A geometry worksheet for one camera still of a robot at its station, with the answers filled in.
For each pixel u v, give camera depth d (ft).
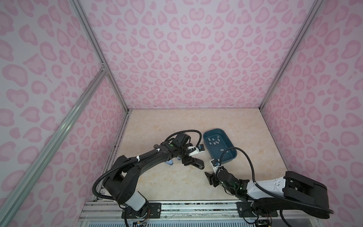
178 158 2.49
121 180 1.43
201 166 2.89
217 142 3.23
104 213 2.40
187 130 2.07
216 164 2.40
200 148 2.39
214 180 2.42
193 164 2.89
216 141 3.29
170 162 2.89
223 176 2.13
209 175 2.55
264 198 1.99
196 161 2.89
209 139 3.30
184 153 2.36
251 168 2.11
